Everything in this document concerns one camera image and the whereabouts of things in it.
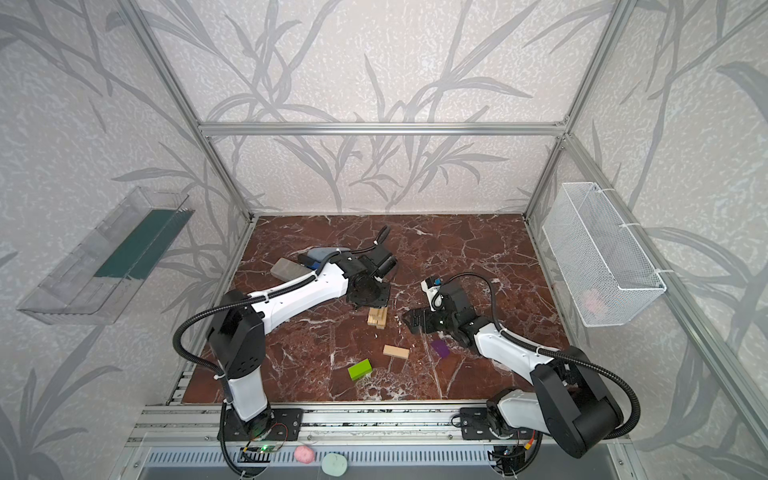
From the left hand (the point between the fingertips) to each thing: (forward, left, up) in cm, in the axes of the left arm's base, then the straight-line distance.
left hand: (387, 294), depth 86 cm
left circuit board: (-36, +29, -10) cm, 47 cm away
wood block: (-4, +2, -8) cm, 9 cm away
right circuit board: (-38, -31, -14) cm, 51 cm away
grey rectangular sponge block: (+14, +36, -9) cm, 39 cm away
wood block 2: (-4, +4, -6) cm, 9 cm away
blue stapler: (+17, +28, -8) cm, 34 cm away
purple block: (-12, -16, -10) cm, 22 cm away
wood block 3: (-13, -3, -9) cm, 17 cm away
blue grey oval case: (+21, +25, -9) cm, 34 cm away
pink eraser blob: (-38, +18, -7) cm, 42 cm away
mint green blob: (-40, +10, -7) cm, 42 cm away
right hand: (-2, -9, -3) cm, 9 cm away
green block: (-18, +7, -9) cm, 22 cm away
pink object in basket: (-8, -52, +11) cm, 54 cm away
